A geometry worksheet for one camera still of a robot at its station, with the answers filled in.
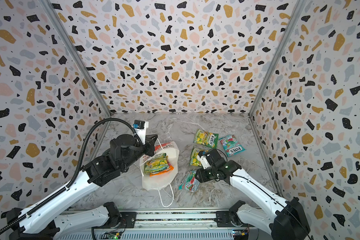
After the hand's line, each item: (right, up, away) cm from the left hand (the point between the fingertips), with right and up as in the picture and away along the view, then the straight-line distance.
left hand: (157, 133), depth 64 cm
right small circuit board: (+38, -49, +7) cm, 63 cm away
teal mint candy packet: (+15, -27, +15) cm, 34 cm away
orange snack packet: (+3, -20, +19) cm, 28 cm away
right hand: (+18, -21, +14) cm, 31 cm away
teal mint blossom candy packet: (+42, -9, +36) cm, 56 cm away
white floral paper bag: (-1, -26, +14) cm, 29 cm away
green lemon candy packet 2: (+17, -18, +28) cm, 37 cm away
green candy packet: (-3, -17, +20) cm, 26 cm away
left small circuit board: (-23, -48, +6) cm, 53 cm away
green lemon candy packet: (+28, -6, +41) cm, 50 cm away
